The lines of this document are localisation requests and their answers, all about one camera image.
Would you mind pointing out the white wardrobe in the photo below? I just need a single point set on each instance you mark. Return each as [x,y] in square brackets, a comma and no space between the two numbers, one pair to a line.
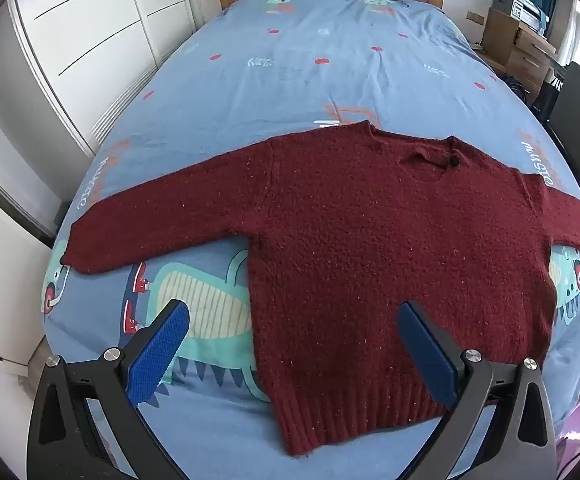
[95,20]

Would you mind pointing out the wall socket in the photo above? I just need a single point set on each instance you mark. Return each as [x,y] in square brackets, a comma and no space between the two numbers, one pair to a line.
[474,16]

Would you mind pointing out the black chair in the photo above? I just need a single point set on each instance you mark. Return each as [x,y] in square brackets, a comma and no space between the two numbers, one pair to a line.
[579,110]

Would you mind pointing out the bed with blue printed sheet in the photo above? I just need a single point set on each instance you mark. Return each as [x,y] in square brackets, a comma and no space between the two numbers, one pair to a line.
[295,85]

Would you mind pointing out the dark red knit sweater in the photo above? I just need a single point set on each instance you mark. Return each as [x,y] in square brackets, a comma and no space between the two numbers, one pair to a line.
[369,240]

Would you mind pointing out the wooden dresser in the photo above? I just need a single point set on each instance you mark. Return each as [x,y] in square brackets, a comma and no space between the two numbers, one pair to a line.
[524,57]

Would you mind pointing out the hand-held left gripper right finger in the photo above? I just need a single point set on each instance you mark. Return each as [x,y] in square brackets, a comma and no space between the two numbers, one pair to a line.
[427,347]

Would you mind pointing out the white cabinet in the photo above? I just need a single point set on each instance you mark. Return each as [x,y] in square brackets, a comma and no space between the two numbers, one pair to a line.
[0,285]

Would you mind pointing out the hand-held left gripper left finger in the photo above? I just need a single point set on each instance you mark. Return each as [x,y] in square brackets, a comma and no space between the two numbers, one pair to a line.
[162,345]

